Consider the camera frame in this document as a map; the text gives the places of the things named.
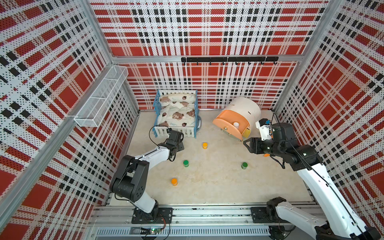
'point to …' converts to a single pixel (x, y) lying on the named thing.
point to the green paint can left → (186, 163)
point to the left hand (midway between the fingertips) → (179, 144)
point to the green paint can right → (244, 165)
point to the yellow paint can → (205, 145)
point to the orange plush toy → (267, 155)
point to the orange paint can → (174, 181)
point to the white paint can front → (236, 124)
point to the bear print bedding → (177, 110)
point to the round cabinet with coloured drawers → (237, 117)
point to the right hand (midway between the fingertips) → (251, 142)
